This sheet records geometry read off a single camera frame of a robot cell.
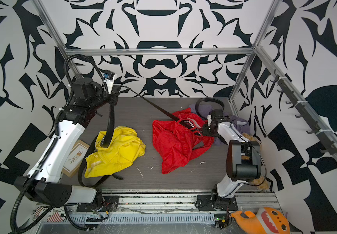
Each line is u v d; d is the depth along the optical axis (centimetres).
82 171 79
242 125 99
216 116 74
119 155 83
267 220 64
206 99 118
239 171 46
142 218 71
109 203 73
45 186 38
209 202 74
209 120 87
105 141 72
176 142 81
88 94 51
